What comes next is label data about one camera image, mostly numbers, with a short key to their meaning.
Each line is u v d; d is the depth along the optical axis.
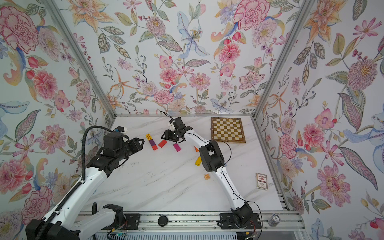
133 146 0.69
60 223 0.39
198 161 0.95
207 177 0.88
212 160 0.68
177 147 1.01
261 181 0.86
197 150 1.01
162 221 0.74
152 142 1.04
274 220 0.71
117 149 0.60
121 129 0.70
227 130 1.10
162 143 1.04
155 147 1.03
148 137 1.07
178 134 0.85
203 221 0.77
